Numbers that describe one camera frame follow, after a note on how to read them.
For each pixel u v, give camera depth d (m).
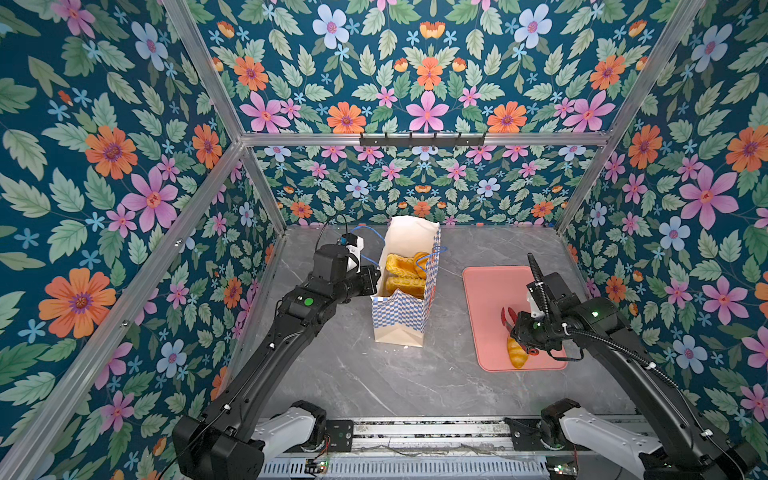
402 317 0.80
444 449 0.72
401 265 0.91
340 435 0.74
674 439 0.39
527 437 0.73
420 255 0.94
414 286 0.92
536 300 0.58
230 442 0.37
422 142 0.93
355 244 0.67
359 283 0.65
